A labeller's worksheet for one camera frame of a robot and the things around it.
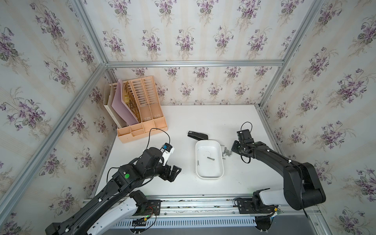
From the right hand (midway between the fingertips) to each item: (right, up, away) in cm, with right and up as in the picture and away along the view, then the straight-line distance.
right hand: (236, 147), depth 92 cm
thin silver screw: (-25, -9, -3) cm, 26 cm away
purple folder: (-71, +25, -7) cm, 75 cm away
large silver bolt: (-6, -1, +3) cm, 7 cm away
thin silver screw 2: (-5, -4, +1) cm, 6 cm away
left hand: (-37, -5, -23) cm, 43 cm away
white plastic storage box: (-18, -7, -1) cm, 19 cm away
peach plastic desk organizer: (-66, +35, +18) cm, 77 cm away
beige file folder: (-78, +35, -5) cm, 86 cm away
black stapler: (-24, +7, +7) cm, 26 cm away
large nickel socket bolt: (-17, -6, -1) cm, 18 cm away
